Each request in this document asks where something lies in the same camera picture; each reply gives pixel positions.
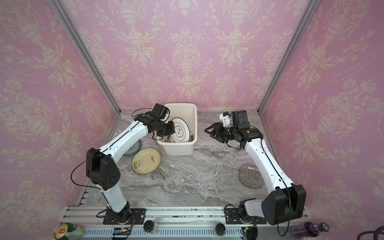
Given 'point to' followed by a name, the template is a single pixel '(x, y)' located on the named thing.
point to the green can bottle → (69, 230)
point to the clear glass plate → (250, 176)
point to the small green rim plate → (170, 139)
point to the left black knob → (148, 225)
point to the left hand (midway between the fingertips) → (176, 131)
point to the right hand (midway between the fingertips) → (208, 132)
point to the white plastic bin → (188, 113)
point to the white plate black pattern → (182, 134)
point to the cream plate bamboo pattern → (145, 160)
